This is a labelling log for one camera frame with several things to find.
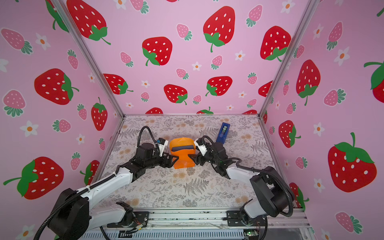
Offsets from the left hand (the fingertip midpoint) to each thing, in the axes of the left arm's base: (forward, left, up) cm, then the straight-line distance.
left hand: (174, 155), depth 83 cm
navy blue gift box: (+4, -5, +2) cm, 7 cm away
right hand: (+3, -10, +1) cm, 10 cm away
